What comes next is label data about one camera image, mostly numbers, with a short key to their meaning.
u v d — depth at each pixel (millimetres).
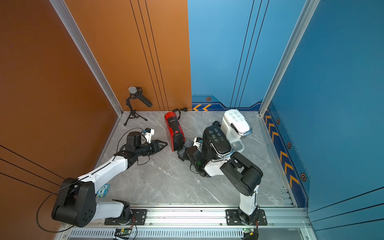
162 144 831
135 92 999
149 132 803
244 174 483
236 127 819
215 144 741
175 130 849
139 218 741
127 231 713
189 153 718
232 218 725
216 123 1083
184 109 1200
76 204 422
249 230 725
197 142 828
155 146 754
